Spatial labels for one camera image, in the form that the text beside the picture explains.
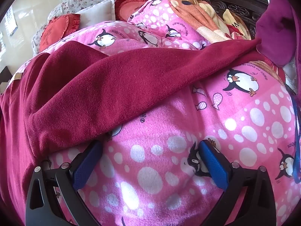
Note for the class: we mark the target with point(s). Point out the orange bear print blanket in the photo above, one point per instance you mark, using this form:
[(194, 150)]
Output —
[(195, 16)]

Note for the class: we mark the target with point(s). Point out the white pillow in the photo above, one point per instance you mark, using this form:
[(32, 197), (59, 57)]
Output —
[(98, 14)]

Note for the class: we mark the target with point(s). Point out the red heart-shaped cushion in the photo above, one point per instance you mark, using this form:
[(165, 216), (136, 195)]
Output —
[(127, 7), (56, 30)]

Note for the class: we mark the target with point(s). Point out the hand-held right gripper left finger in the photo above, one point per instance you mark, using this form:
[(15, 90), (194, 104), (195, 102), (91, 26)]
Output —
[(85, 162)]

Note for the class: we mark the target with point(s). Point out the maroon sweater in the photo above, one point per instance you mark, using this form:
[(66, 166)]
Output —
[(94, 87)]

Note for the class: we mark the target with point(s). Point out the pink penguin print blanket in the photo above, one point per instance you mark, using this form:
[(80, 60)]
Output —
[(164, 169)]

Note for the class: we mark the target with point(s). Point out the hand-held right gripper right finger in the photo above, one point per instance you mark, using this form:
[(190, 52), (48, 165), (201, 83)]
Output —
[(212, 164)]

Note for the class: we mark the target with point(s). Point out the purple cloth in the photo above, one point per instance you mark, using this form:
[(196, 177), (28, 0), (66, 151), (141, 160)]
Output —
[(275, 28)]

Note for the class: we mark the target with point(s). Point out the yellow cloth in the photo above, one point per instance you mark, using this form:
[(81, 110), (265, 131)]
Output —
[(231, 16)]

